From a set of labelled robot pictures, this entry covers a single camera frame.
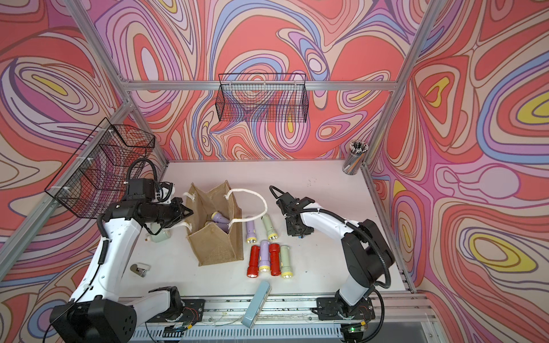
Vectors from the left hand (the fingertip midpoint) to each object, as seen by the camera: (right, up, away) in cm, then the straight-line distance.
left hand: (194, 211), depth 76 cm
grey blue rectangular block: (+23, -33, -1) cm, 40 cm away
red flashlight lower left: (+21, -23, +4) cm, 31 cm away
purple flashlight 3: (+25, -18, +8) cm, 32 cm away
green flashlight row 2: (+34, -23, +3) cm, 41 cm away
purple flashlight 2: (+19, -13, +13) cm, 26 cm away
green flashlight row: (+28, -12, +13) cm, 33 cm away
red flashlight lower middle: (+29, -21, +6) cm, 36 cm away
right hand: (+40, -12, +11) cm, 44 cm away
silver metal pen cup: (+69, +22, +31) cm, 79 cm away
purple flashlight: (+4, -5, +17) cm, 19 cm away
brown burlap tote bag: (+6, -12, -1) cm, 13 cm away
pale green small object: (-18, -12, +13) cm, 25 cm away
